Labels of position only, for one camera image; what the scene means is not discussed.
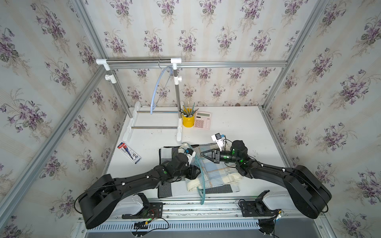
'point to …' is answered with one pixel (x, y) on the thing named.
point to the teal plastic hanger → (204, 176)
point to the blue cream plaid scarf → (212, 174)
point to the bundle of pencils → (186, 112)
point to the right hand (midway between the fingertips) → (203, 156)
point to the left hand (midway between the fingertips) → (201, 173)
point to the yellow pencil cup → (188, 122)
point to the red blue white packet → (123, 147)
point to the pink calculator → (203, 120)
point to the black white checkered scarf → (176, 188)
